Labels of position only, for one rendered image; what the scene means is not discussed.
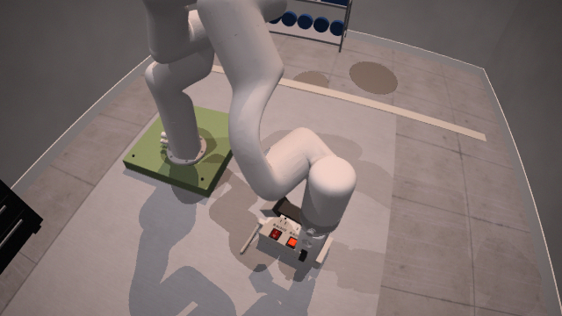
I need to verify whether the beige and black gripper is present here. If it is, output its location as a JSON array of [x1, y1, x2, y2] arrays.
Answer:
[[295, 214, 334, 262]]

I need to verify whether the white power strip body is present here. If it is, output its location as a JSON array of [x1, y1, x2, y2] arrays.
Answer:
[[240, 214, 334, 269]]

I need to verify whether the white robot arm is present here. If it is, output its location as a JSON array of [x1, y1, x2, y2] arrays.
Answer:
[[142, 0, 357, 237]]

